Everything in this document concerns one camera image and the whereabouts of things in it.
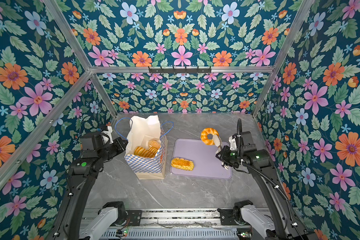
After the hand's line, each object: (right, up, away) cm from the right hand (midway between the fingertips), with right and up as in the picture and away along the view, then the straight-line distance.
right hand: (217, 154), depth 71 cm
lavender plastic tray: (-3, -9, +22) cm, 24 cm away
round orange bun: (-37, +2, +25) cm, 44 cm away
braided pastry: (-18, -9, +17) cm, 26 cm away
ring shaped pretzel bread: (-5, +10, +11) cm, 15 cm away
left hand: (-42, +9, 0) cm, 43 cm away
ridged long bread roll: (-38, -2, +19) cm, 42 cm away
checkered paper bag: (-43, +11, +18) cm, 48 cm away
